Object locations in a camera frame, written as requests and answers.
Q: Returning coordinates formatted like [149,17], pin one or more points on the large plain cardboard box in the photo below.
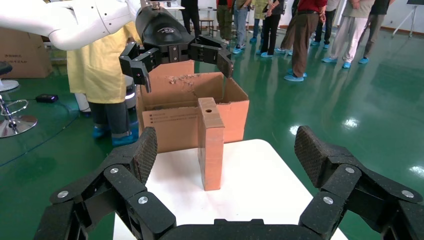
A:
[23,53]

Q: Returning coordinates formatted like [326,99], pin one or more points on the person in yellow-green coat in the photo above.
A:
[260,8]

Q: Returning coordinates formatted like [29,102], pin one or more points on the white tripod stand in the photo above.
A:
[411,23]

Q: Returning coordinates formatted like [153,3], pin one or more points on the person in blue jeans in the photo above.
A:
[240,23]

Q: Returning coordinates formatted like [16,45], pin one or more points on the small black floor device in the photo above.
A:
[46,98]

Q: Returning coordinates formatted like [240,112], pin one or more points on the person in olive trousers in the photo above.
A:
[225,20]

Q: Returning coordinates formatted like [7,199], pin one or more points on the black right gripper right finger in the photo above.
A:
[348,188]

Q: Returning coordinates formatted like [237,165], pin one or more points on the person in dark trousers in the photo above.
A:
[328,23]

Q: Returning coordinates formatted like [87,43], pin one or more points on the person in black clothes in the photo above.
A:
[190,16]

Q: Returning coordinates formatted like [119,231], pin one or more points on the person in red shirt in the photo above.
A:
[303,33]

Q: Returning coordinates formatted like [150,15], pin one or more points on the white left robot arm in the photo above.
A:
[66,20]

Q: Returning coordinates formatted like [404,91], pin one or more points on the slim cardboard box with hole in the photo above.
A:
[210,149]

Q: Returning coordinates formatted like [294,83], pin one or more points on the chrome stool base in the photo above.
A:
[20,124]

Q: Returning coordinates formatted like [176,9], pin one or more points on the person in yellow coat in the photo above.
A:
[96,73]

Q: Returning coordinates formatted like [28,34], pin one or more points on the big open torn cardboard box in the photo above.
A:
[172,129]

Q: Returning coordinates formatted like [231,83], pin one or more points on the person in black trousers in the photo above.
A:
[270,30]

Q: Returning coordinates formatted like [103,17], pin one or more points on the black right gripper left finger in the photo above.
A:
[116,185]

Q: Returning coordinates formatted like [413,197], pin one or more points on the person in white trousers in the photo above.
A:
[348,33]

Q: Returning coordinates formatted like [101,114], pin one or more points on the person in grey trousers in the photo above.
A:
[372,30]

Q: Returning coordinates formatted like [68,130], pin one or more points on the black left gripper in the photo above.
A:
[162,30]

